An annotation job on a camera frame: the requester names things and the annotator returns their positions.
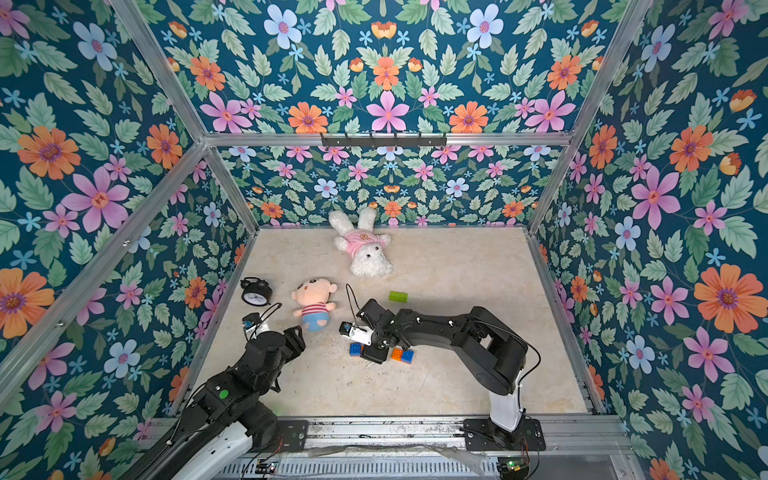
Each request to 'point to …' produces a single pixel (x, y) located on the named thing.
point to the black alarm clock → (255, 292)
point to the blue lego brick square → (407, 356)
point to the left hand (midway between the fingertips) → (301, 332)
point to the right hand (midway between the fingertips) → (370, 343)
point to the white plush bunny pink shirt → (367, 249)
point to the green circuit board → (513, 468)
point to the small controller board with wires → (262, 468)
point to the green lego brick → (401, 297)
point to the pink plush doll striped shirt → (312, 296)
